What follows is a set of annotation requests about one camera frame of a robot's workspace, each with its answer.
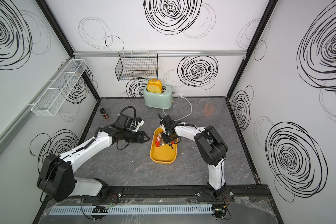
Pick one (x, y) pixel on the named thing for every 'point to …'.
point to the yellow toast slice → (154, 86)
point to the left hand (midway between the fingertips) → (146, 139)
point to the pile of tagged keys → (159, 141)
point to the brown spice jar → (103, 111)
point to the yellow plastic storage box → (164, 154)
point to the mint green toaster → (159, 101)
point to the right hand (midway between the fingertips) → (166, 139)
